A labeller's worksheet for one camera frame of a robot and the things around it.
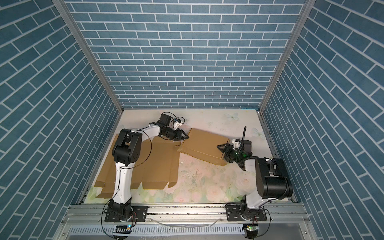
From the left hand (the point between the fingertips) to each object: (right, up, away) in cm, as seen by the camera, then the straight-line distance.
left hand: (185, 137), depth 100 cm
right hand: (+21, -6, -8) cm, 23 cm away
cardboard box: (-16, -17, -8) cm, 25 cm away
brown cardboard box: (+12, -4, -8) cm, 15 cm away
